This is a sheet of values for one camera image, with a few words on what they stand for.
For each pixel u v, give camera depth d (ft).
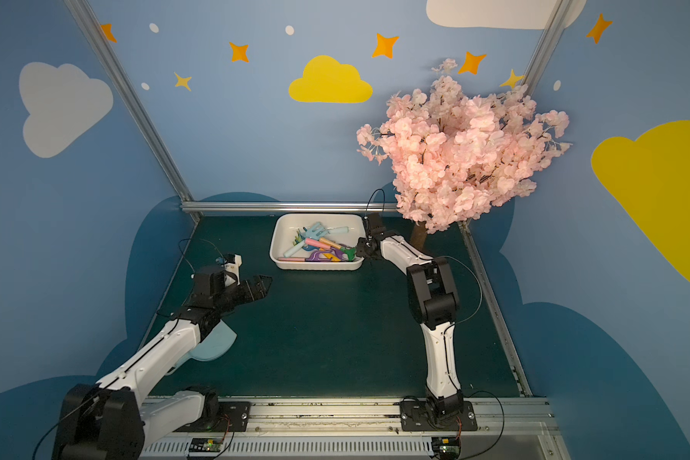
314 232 3.65
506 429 2.35
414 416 2.45
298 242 3.63
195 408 2.05
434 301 1.89
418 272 1.89
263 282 2.55
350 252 3.61
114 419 1.33
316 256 3.52
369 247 2.58
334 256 3.52
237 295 2.41
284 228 3.74
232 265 2.51
